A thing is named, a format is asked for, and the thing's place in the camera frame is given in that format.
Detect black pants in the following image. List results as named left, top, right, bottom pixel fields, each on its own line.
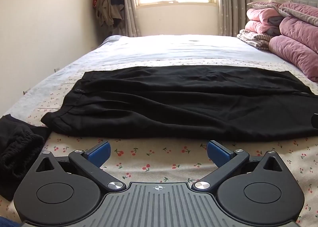
left=41, top=64, right=318, bottom=142

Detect light blue bedsheet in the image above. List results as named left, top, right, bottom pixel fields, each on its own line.
left=4, top=35, right=294, bottom=116

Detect grey quilted blanket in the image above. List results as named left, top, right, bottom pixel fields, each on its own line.
left=294, top=0, right=318, bottom=7

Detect khaki hanging jacket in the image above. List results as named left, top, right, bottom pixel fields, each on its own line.
left=96, top=0, right=123, bottom=28

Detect light pink folded quilt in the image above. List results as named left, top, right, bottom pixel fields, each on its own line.
left=245, top=8, right=287, bottom=36

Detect grey striped folded cloth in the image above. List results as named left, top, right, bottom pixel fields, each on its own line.
left=237, top=29, right=274, bottom=50

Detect black crumpled garment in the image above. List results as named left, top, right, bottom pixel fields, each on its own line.
left=0, top=114, right=50, bottom=202

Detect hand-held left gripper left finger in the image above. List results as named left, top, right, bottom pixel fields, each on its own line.
left=31, top=141, right=127, bottom=192

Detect grey dotted curtain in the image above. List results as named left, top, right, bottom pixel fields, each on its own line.
left=116, top=0, right=140, bottom=38
left=214, top=0, right=252, bottom=37

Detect dark blue cloth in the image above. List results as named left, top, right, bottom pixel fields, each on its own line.
left=0, top=215, right=23, bottom=227

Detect cherry print bedsheet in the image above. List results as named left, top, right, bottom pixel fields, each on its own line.
left=0, top=59, right=318, bottom=225

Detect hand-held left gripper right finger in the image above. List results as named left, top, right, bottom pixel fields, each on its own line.
left=192, top=140, right=287, bottom=191

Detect mauve folded quilt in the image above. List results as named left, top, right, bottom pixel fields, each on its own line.
left=247, top=1, right=318, bottom=83

